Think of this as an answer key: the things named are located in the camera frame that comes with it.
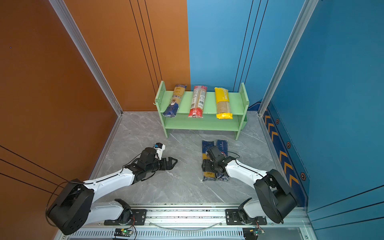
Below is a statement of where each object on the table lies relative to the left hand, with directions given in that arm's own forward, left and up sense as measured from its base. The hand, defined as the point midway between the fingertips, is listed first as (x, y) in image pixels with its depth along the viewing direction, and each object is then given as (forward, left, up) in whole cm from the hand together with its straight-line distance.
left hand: (172, 159), depth 87 cm
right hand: (-2, -20, -5) cm, 21 cm away
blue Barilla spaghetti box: (+12, -31, -3) cm, 33 cm away
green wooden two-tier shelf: (+30, -40, +19) cm, 54 cm away
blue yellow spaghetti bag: (+17, -1, +24) cm, 29 cm away
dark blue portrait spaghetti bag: (+13, -21, -5) cm, 25 cm away
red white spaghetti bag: (+19, -14, +24) cm, 34 cm away
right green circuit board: (-34, -40, -7) cm, 53 cm away
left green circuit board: (-34, +21, -8) cm, 41 cm away
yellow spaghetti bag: (+21, -28, +24) cm, 43 cm away
